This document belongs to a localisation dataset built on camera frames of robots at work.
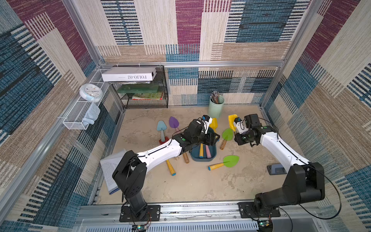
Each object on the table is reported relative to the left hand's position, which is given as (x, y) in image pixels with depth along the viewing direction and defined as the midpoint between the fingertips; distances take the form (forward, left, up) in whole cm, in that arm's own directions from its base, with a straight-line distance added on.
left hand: (215, 134), depth 80 cm
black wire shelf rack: (+37, +60, -11) cm, 72 cm away
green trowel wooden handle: (-5, +16, -17) cm, 24 cm away
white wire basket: (-1, +69, +14) cm, 70 cm away
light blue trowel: (+21, +34, -19) cm, 45 cm away
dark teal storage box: (-2, +5, -18) cm, 18 cm away
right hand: (+4, -15, -8) cm, 17 cm away
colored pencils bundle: (+34, -5, -3) cm, 35 cm away
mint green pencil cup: (+30, -5, -11) cm, 32 cm away
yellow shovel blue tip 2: (+23, -5, -19) cm, 30 cm away
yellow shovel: (-1, +7, -18) cm, 19 cm away
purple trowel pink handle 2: (-4, +3, -16) cm, 16 cm away
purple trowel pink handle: (+24, +25, -19) cm, 40 cm away
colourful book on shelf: (+33, +42, 0) cm, 53 cm away
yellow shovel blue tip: (-13, +24, -17) cm, 33 cm away
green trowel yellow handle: (-7, -10, -20) cm, 23 cm away
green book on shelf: (+37, +48, +4) cm, 61 cm away
